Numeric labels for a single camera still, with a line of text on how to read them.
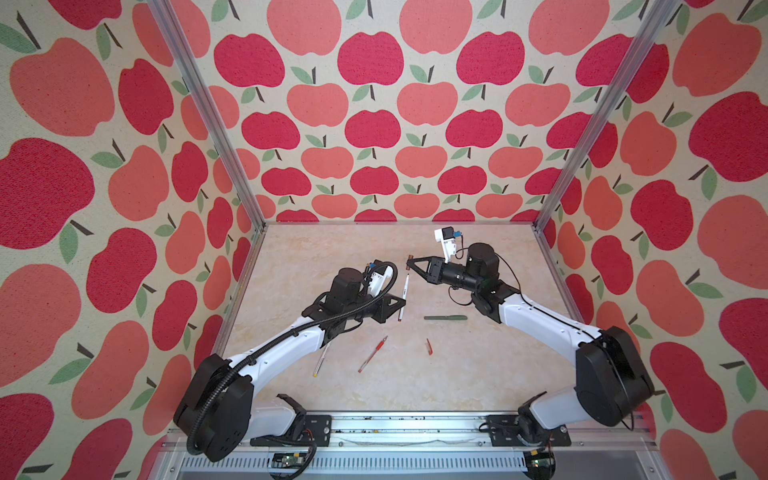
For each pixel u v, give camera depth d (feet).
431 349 2.90
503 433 2.41
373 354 2.89
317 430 2.47
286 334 1.73
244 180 3.54
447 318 3.09
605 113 2.85
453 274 2.36
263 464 2.31
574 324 1.62
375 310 2.34
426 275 2.41
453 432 2.51
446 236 2.40
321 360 2.83
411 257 2.56
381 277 2.35
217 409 1.35
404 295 2.56
